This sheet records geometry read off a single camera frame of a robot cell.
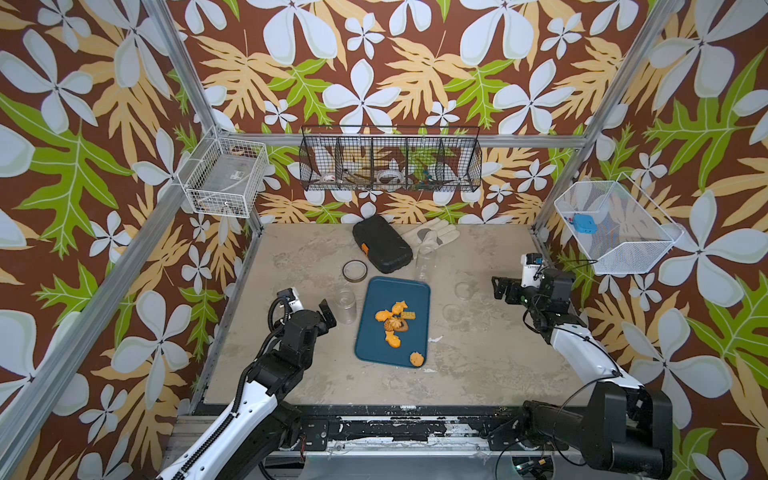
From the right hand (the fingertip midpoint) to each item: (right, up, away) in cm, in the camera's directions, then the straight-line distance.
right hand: (507, 277), depth 87 cm
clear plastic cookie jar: (-48, -9, +1) cm, 49 cm away
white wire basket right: (+29, +14, -5) cm, 32 cm away
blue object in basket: (+22, +16, -1) cm, 28 cm away
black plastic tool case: (-37, +10, +20) cm, 43 cm away
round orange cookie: (-27, -24, -2) cm, 36 cm away
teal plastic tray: (-38, -7, +12) cm, 40 cm away
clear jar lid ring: (-47, +1, +19) cm, 51 cm away
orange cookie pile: (-33, -14, +5) cm, 36 cm away
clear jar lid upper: (-10, -6, +15) cm, 19 cm away
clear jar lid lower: (-14, -12, +9) cm, 21 cm away
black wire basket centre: (-35, +39, +10) cm, 53 cm away
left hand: (-56, -7, -8) cm, 57 cm away
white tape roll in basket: (-34, +33, +11) cm, 49 cm away
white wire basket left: (-84, +30, -1) cm, 90 cm away
